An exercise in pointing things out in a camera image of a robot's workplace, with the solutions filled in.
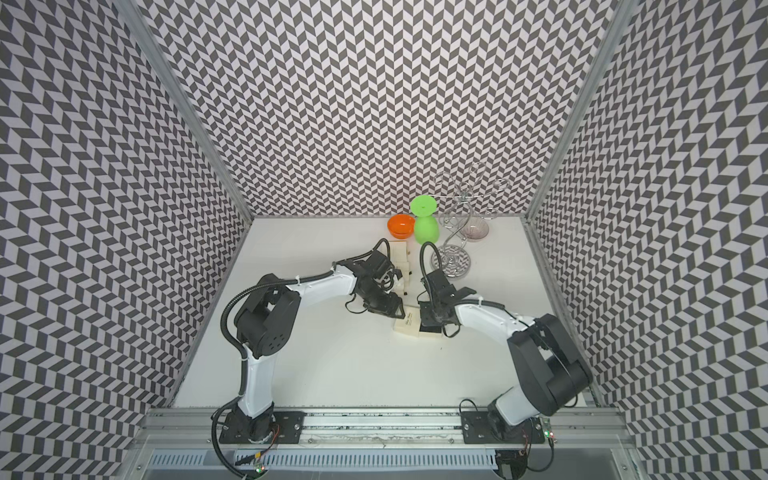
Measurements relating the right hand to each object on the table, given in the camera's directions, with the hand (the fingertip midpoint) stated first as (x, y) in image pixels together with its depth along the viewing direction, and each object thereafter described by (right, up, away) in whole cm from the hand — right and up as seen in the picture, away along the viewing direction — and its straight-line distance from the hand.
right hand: (430, 320), depth 90 cm
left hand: (-11, +1, +1) cm, 12 cm away
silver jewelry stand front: (+9, +18, +13) cm, 24 cm away
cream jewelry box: (-6, -1, -3) cm, 7 cm away
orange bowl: (-9, +30, +23) cm, 39 cm away
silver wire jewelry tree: (+19, +29, +20) cm, 41 cm away
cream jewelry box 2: (-8, +14, +8) cm, 18 cm away
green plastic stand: (-2, +29, -4) cm, 29 cm away
